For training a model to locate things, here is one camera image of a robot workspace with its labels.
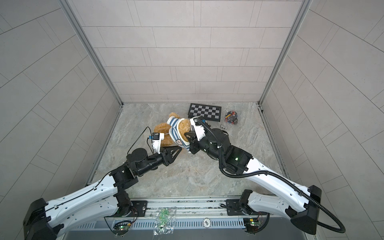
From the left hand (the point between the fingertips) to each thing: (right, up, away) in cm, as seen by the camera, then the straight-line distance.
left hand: (183, 150), depth 66 cm
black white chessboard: (+15, +17, +42) cm, 47 cm away
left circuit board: (-27, -33, -2) cm, 43 cm away
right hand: (0, +7, -4) cm, 8 cm away
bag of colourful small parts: (+30, +14, +39) cm, 51 cm away
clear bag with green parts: (-9, -32, +2) cm, 33 cm away
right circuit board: (+31, -35, +2) cm, 47 cm away
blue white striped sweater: (-3, +8, -4) cm, 9 cm away
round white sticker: (+11, -34, +1) cm, 35 cm away
